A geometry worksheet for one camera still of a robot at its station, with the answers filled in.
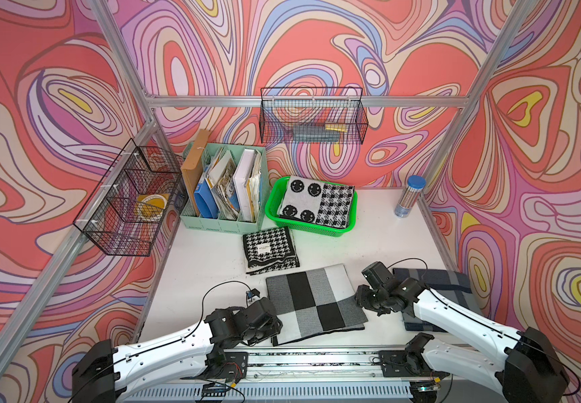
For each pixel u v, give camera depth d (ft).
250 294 2.42
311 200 3.43
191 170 2.66
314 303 2.75
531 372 1.29
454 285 2.90
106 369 1.39
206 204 3.07
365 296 2.41
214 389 2.35
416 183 3.14
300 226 3.26
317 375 2.39
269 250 3.09
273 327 2.54
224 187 3.12
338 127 2.90
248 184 2.93
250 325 1.95
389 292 2.02
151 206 2.31
